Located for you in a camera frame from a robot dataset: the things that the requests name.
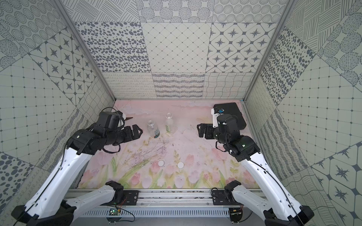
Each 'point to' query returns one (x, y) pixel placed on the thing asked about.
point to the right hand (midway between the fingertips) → (205, 128)
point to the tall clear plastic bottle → (170, 128)
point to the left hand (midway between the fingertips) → (134, 130)
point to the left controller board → (114, 212)
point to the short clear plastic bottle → (152, 130)
